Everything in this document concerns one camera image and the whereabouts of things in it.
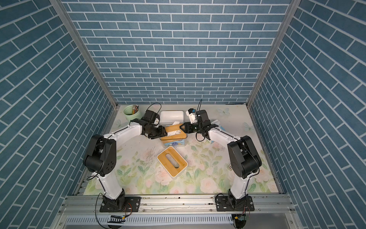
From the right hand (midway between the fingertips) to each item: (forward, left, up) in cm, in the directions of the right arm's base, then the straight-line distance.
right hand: (183, 127), depth 91 cm
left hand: (-3, +10, -6) cm, 12 cm away
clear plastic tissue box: (-2, +7, -5) cm, 9 cm away
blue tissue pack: (-7, +5, -9) cm, 12 cm away
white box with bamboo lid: (-19, +4, -11) cm, 23 cm away
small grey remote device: (-19, -30, -11) cm, 38 cm away
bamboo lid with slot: (-4, +1, -3) cm, 5 cm away
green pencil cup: (+11, +39, -2) cm, 41 cm away
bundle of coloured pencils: (+9, +33, +5) cm, 35 cm away
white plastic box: (+15, +13, -9) cm, 22 cm away
